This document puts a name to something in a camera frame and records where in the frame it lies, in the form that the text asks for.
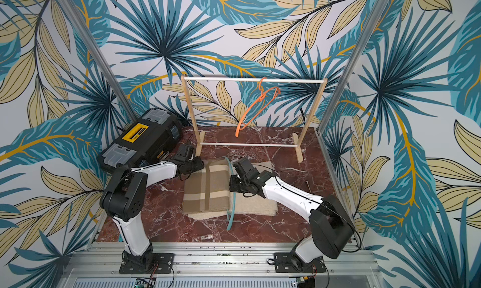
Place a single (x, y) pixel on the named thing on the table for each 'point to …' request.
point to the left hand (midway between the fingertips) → (200, 165)
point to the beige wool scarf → (251, 206)
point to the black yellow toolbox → (151, 138)
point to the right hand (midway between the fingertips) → (220, 194)
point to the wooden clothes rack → (298, 139)
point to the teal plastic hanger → (233, 204)
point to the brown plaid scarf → (208, 190)
